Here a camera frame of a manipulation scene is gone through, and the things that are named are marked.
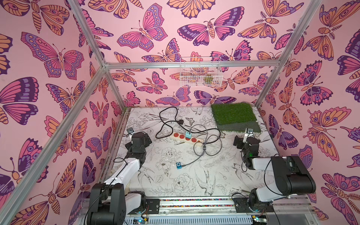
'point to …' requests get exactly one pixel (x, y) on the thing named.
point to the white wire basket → (200, 71)
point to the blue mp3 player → (178, 165)
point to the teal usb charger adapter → (188, 135)
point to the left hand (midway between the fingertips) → (140, 136)
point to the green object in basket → (208, 79)
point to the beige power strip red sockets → (183, 137)
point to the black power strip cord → (179, 121)
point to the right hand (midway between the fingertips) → (246, 136)
